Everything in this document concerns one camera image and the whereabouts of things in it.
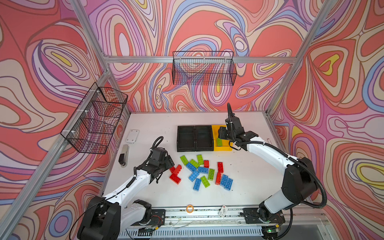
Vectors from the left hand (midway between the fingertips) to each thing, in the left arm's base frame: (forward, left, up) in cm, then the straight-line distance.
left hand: (171, 161), depth 88 cm
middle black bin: (+20, -21, -7) cm, 30 cm away
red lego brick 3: (-9, -2, -5) cm, 10 cm away
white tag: (-26, -28, -4) cm, 38 cm away
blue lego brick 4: (-13, -15, -3) cm, 20 cm away
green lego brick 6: (-11, -20, -4) cm, 23 cm away
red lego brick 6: (-9, -27, -3) cm, 29 cm away
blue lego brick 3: (-7, -13, -4) cm, 16 cm away
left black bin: (+22, -8, -8) cm, 25 cm away
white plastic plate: (+21, +30, -4) cm, 37 cm away
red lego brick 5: (-2, -29, -5) cm, 30 cm away
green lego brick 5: (-7, -23, -4) cm, 25 cm away
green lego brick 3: (+3, -7, -5) cm, 9 cm away
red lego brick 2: (-4, -4, -4) cm, 6 cm away
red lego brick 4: (0, -21, -3) cm, 21 cm away
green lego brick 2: (+3, -17, -4) cm, 18 cm away
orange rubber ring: (-24, -11, -6) cm, 27 cm away
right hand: (+13, -32, +9) cm, 35 cm away
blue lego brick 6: (-13, -34, -4) cm, 37 cm away
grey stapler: (+3, +30, -1) cm, 30 cm away
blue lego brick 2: (-4, -19, -4) cm, 20 cm away
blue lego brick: (-2, -12, -5) cm, 13 cm away
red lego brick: (-4, 0, -3) cm, 5 cm away
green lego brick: (+16, -31, -4) cm, 35 cm away
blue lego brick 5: (-11, -32, -4) cm, 34 cm away
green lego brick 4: (+1, -13, -3) cm, 14 cm away
